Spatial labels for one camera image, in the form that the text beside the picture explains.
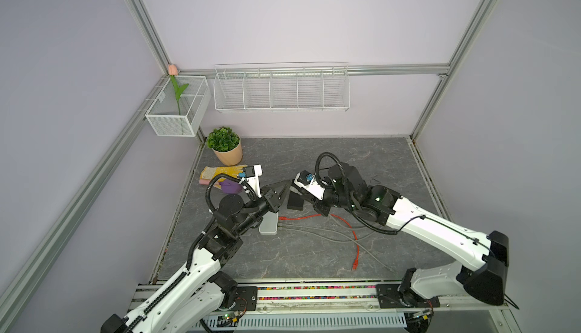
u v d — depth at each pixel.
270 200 0.59
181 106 0.90
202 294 0.60
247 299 0.74
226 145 1.02
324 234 0.87
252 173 0.61
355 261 0.81
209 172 1.07
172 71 0.89
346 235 0.86
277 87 1.02
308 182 0.58
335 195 0.59
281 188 0.67
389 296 0.74
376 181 1.03
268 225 0.89
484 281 0.39
